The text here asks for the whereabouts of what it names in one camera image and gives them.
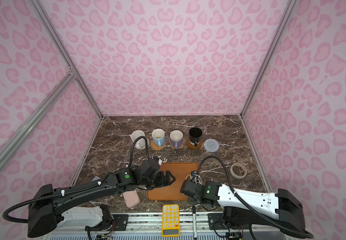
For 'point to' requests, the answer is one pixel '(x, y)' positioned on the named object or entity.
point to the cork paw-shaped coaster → (178, 147)
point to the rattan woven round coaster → (155, 147)
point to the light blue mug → (158, 136)
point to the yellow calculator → (171, 220)
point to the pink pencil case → (131, 198)
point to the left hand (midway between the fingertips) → (171, 180)
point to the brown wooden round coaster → (191, 145)
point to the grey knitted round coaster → (211, 145)
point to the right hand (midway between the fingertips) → (192, 198)
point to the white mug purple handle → (176, 137)
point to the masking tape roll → (238, 170)
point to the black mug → (195, 135)
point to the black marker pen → (194, 222)
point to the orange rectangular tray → (172, 191)
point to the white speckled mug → (140, 143)
